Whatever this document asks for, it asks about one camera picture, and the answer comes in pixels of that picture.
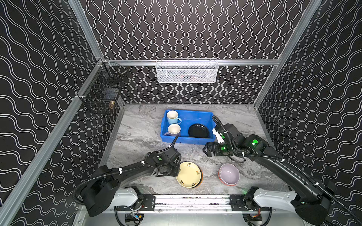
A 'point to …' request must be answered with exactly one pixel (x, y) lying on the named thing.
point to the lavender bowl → (229, 174)
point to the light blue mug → (172, 116)
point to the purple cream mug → (174, 129)
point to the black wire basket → (102, 95)
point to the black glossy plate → (198, 130)
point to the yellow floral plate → (190, 174)
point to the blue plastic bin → (188, 117)
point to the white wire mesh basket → (187, 70)
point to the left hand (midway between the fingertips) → (180, 172)
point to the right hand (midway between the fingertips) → (210, 150)
